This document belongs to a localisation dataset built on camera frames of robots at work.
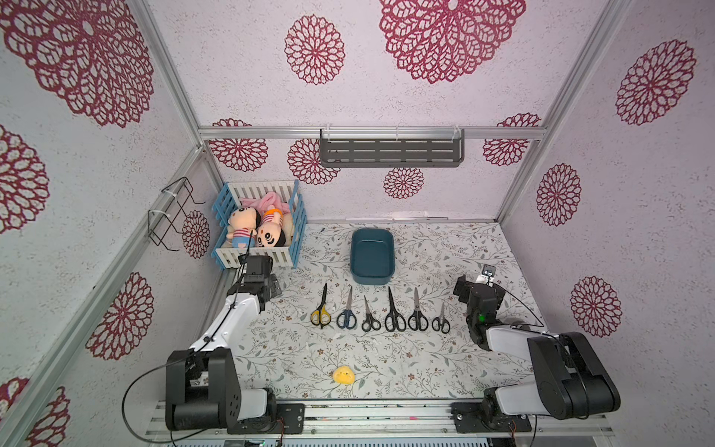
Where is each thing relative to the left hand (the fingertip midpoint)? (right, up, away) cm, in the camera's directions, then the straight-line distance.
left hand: (256, 290), depth 88 cm
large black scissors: (+45, -11, +4) cm, 46 cm away
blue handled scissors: (+29, -10, +4) cm, 31 cm away
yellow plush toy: (+29, -23, -9) cm, 38 cm away
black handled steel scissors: (+52, -10, +4) cm, 53 cm away
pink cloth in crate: (-2, +33, +21) cm, 39 cm away
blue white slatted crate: (-19, +33, +21) cm, 43 cm away
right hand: (+74, +2, +3) cm, 74 cm away
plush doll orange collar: (+1, +19, +10) cm, 21 cm away
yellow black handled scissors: (+20, -10, +4) cm, 23 cm away
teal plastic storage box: (+38, +10, +21) cm, 45 cm away
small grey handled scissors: (+35, -12, +3) cm, 37 cm away
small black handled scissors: (+60, -11, +4) cm, 62 cm away
